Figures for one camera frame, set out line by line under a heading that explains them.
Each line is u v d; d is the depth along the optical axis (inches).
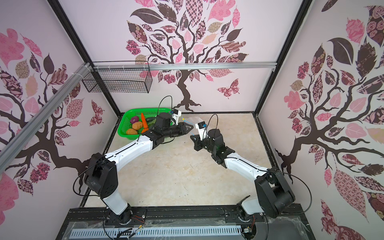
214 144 25.2
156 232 27.4
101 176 17.8
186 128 30.2
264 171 18.2
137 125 42.0
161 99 25.4
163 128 25.9
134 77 37.3
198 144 28.6
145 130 40.7
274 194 16.6
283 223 28.2
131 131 40.6
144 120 43.4
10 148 19.8
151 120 43.2
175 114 29.9
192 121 32.8
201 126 27.9
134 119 43.2
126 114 43.4
